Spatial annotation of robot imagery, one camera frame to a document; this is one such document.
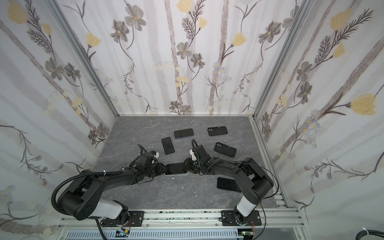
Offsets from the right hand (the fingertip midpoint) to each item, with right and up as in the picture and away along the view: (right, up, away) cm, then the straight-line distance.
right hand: (178, 164), depth 86 cm
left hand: (-9, -2, +5) cm, 11 cm away
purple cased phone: (-3, -4, +6) cm, 7 cm away
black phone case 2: (+31, +6, +16) cm, 35 cm away
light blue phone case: (-12, +8, +16) cm, 21 cm away
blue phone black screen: (-9, +9, +17) cm, 21 cm away
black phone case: (+27, +19, +26) cm, 42 cm away
